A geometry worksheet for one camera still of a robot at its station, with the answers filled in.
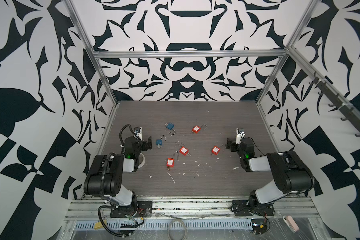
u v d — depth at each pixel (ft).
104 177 1.39
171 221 2.34
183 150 3.08
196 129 3.36
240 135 2.71
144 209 2.41
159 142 3.18
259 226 2.31
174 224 2.34
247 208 2.44
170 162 2.91
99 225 2.25
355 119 1.79
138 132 2.66
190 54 3.08
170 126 3.45
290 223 2.25
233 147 2.85
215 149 3.07
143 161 2.91
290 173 1.53
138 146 2.66
